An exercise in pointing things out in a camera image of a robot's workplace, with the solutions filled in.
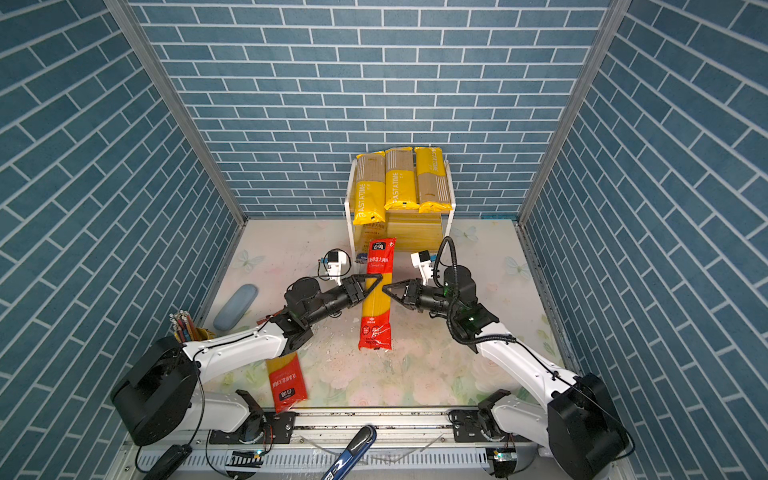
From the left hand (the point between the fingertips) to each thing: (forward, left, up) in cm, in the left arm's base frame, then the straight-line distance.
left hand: (381, 283), depth 73 cm
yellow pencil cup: (-7, +50, -10) cm, 51 cm away
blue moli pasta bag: (+23, +6, -7) cm, 25 cm away
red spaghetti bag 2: (-17, +25, -22) cm, 38 cm away
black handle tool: (-32, +47, -21) cm, 61 cm away
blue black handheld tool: (-32, +5, -19) cm, 37 cm away
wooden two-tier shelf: (+26, -10, -9) cm, 29 cm away
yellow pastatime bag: (+26, -14, +10) cm, 31 cm away
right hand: (-2, 0, +1) cm, 3 cm away
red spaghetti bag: (-8, +1, -2) cm, 9 cm away
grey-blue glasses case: (+6, +47, -23) cm, 53 cm away
